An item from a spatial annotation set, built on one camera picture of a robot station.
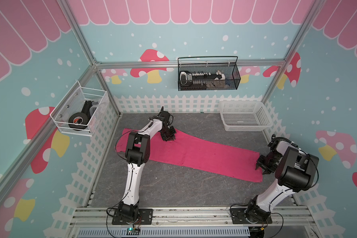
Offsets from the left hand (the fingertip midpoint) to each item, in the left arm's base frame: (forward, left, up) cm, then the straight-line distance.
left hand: (175, 139), depth 103 cm
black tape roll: (-13, +40, +34) cm, 54 cm away
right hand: (-20, -53, -1) cm, 57 cm away
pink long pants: (-11, -19, -2) cm, 22 cm away
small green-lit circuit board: (-53, +19, -5) cm, 57 cm away
